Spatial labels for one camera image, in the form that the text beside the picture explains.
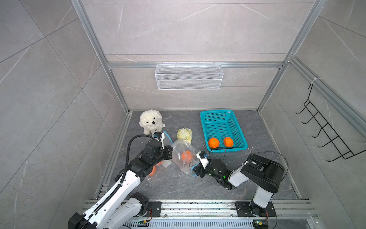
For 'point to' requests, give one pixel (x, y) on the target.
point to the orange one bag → (187, 156)
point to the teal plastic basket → (222, 124)
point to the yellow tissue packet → (185, 133)
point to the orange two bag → (228, 142)
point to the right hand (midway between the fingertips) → (193, 163)
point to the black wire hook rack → (345, 152)
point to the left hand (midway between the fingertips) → (174, 146)
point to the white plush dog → (151, 121)
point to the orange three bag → (213, 143)
